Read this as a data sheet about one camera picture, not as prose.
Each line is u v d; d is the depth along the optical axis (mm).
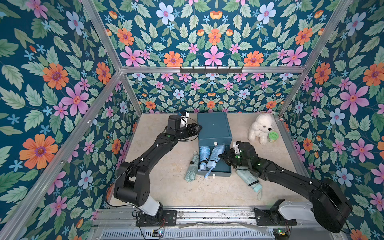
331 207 432
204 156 821
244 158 654
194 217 751
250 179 826
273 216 651
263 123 912
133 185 442
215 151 840
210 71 932
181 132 732
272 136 1012
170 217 737
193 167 853
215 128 827
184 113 800
